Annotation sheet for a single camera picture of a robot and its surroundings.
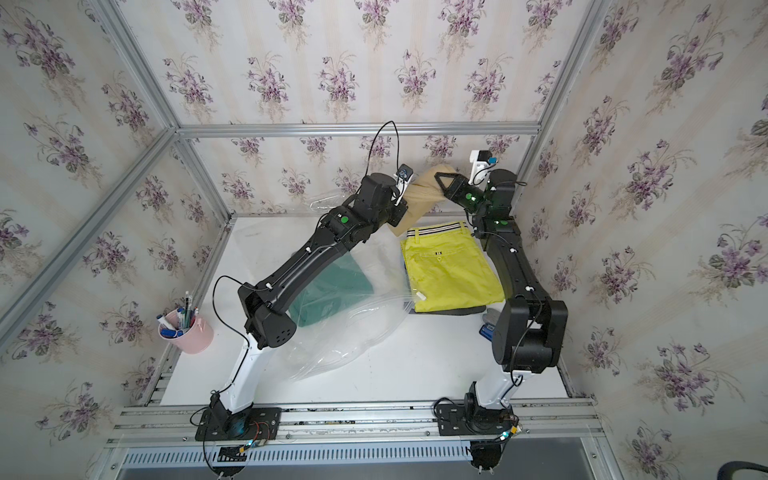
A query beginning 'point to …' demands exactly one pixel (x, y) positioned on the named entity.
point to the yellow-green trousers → (448, 269)
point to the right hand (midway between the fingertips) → (443, 176)
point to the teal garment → (339, 287)
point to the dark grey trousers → (411, 306)
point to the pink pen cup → (185, 329)
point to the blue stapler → (487, 331)
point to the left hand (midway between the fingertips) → (395, 193)
